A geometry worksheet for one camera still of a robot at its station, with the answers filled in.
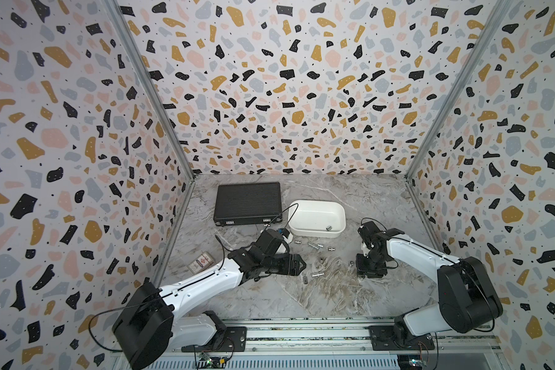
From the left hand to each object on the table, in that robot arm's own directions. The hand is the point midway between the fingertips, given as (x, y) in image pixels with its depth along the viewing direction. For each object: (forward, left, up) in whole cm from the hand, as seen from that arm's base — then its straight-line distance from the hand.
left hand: (301, 265), depth 79 cm
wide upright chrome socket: (+5, -20, -10) cm, 23 cm away
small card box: (+6, +39, -10) cm, 41 cm away
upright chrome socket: (+7, -9, -11) cm, 16 cm away
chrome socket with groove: (+12, -13, -11) cm, 21 cm away
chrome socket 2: (+15, 0, -12) cm, 19 cm away
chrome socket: (+21, -13, -10) cm, 27 cm away
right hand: (+1, -23, -10) cm, 25 cm away
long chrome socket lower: (+1, -6, -11) cm, 13 cm away
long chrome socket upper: (+12, -7, -11) cm, 18 cm away
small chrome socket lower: (0, -2, -12) cm, 12 cm away
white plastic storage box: (+26, -9, -11) cm, 30 cm away
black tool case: (+33, +26, -7) cm, 42 cm away
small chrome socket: (+13, -8, -11) cm, 19 cm away
